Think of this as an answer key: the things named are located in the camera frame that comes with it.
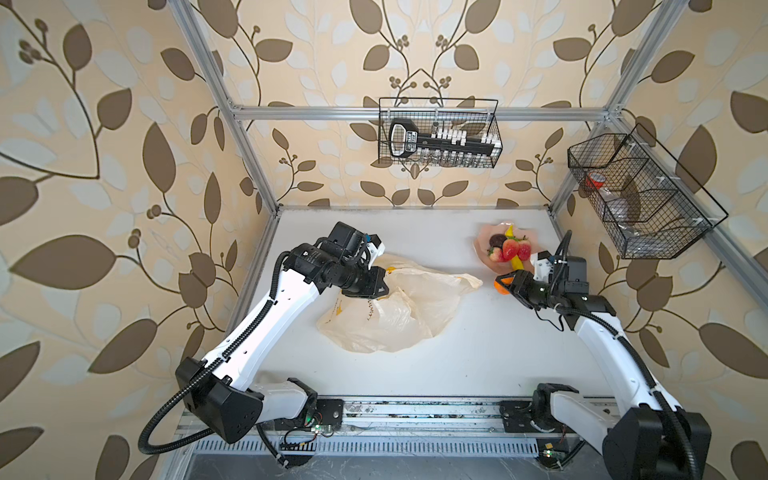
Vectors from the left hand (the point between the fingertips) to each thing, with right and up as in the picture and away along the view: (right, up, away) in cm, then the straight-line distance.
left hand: (391, 289), depth 70 cm
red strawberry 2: (+45, +8, +32) cm, 56 cm away
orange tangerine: (+29, -2, +9) cm, 30 cm away
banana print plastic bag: (+3, -6, -1) cm, 7 cm away
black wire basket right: (+64, +21, +4) cm, 68 cm away
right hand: (+31, -1, +11) cm, 33 cm away
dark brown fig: (+36, +11, +34) cm, 51 cm away
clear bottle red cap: (+60, +17, +6) cm, 62 cm away
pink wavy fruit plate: (+32, +10, +35) cm, 49 cm away
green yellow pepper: (+43, +3, +31) cm, 53 cm away
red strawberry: (+35, +7, +32) cm, 48 cm away
